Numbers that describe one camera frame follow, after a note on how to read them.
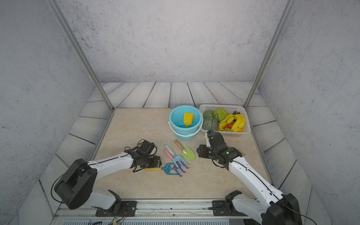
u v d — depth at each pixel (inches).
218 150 23.5
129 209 28.7
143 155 27.4
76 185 17.0
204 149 27.9
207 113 40.7
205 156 27.9
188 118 40.0
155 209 29.2
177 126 34.1
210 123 37.9
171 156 35.8
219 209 28.5
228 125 39.0
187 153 36.8
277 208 15.1
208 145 28.0
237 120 38.6
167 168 34.1
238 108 42.8
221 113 38.9
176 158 35.7
